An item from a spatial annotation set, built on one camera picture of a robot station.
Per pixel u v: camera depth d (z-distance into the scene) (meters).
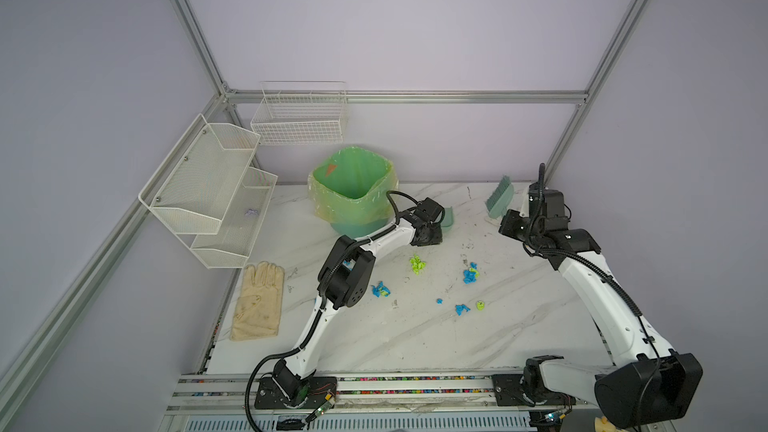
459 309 0.88
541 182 1.28
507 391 0.73
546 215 0.57
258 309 0.88
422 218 0.78
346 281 0.59
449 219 1.09
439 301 0.89
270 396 0.73
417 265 0.96
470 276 0.93
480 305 0.88
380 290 0.91
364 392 0.75
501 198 0.87
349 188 0.84
